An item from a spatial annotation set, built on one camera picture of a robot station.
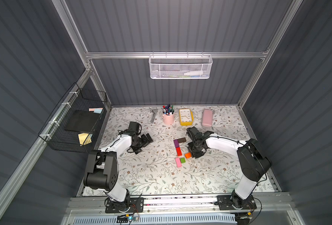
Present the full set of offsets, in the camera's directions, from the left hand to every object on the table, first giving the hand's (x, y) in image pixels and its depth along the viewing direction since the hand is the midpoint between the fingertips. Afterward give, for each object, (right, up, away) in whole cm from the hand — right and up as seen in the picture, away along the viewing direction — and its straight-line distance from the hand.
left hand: (150, 144), depth 91 cm
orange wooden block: (+25, -6, -3) cm, 26 cm away
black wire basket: (-39, +11, -29) cm, 50 cm away
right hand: (+24, -5, -1) cm, 25 cm away
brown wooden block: (+22, +2, +8) cm, 23 cm away
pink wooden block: (+19, -11, -2) cm, 22 cm away
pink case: (+44, +18, +21) cm, 52 cm away
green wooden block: (+22, -10, -1) cm, 24 cm away
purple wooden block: (+18, 0, +7) cm, 19 cm away
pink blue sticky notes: (-30, +22, -9) cm, 39 cm away
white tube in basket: (+33, +48, +3) cm, 58 cm away
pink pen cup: (+12, +20, +10) cm, 26 cm away
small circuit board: (-9, -33, -21) cm, 40 cm away
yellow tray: (+26, +19, +19) cm, 37 cm away
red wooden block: (+19, -5, +3) cm, 20 cm away
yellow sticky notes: (-24, +8, -30) cm, 39 cm away
